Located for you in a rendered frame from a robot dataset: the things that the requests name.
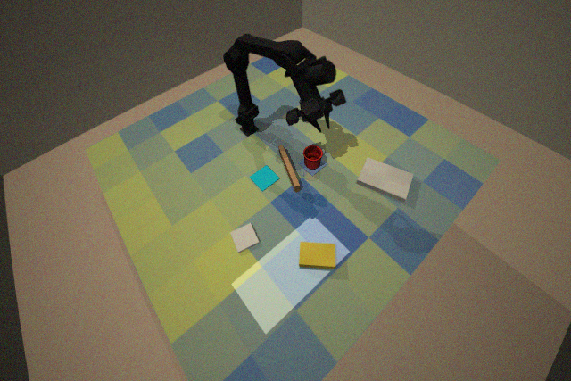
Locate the yellow flat block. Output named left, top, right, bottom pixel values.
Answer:
left=299, top=242, right=335, bottom=269

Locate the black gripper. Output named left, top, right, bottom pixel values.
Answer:
left=286, top=86, right=346, bottom=132

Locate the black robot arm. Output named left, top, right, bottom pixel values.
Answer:
left=223, top=34, right=335, bottom=136

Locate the beige square block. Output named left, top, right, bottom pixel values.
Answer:
left=230, top=223, right=259, bottom=253

